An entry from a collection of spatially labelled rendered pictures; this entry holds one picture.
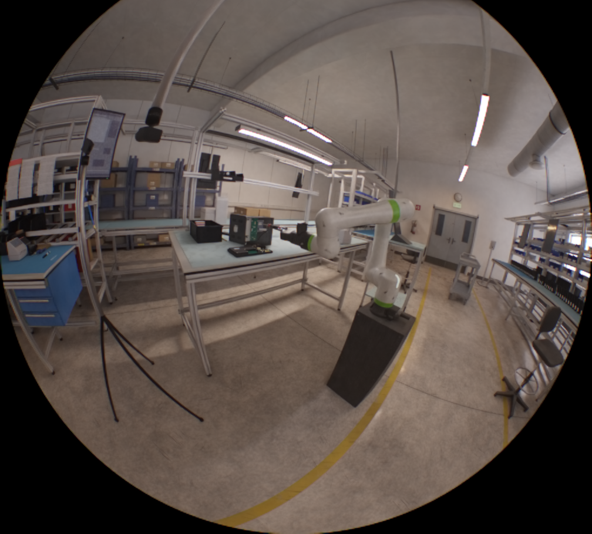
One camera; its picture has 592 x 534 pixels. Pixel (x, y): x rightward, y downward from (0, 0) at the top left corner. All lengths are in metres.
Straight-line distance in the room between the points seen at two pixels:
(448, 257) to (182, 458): 7.71
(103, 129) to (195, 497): 2.28
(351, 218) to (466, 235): 6.80
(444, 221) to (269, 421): 7.19
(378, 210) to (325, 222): 0.26
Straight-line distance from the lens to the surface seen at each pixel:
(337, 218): 0.73
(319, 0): 2.70
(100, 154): 1.61
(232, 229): 1.34
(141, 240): 4.75
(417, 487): 1.63
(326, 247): 0.76
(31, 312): 1.72
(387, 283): 0.99
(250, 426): 1.40
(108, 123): 1.62
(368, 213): 0.80
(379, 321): 1.02
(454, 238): 7.33
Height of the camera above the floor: 1.34
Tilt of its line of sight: 11 degrees down
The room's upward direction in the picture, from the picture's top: 7 degrees clockwise
